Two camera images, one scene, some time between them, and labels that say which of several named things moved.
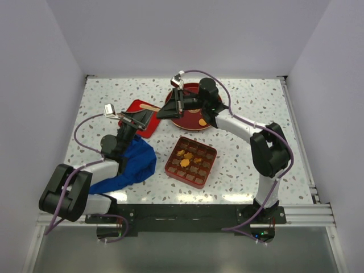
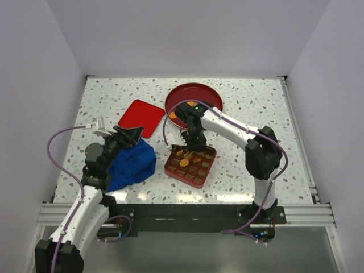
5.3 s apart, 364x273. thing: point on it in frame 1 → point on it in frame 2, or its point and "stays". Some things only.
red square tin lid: (153, 122) stays
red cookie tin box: (191, 162) stays
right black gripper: (174, 107) → (194, 147)
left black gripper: (139, 119) → (132, 133)
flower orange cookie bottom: (180, 152) stays
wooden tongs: (148, 107) → (188, 155)
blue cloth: (139, 164) stays
